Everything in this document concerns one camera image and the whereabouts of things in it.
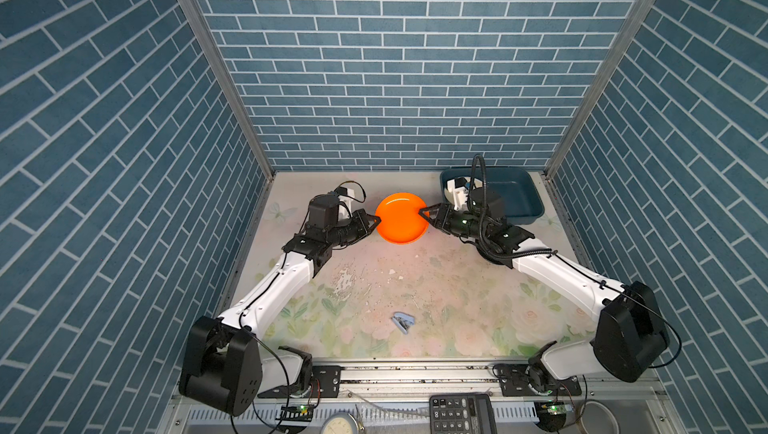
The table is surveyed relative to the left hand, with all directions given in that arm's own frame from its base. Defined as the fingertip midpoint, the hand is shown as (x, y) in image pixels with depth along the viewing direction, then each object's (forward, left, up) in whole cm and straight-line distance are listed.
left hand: (382, 219), depth 79 cm
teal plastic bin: (+30, -54, -20) cm, 65 cm away
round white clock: (-43, +9, -18) cm, 47 cm away
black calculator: (-41, -19, -19) cm, 49 cm away
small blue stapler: (-20, -6, -21) cm, 29 cm away
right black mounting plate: (-35, -33, -20) cm, 52 cm away
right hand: (+1, -9, +3) cm, 10 cm away
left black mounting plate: (-34, +14, -21) cm, 43 cm away
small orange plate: (-1, -5, 0) cm, 5 cm away
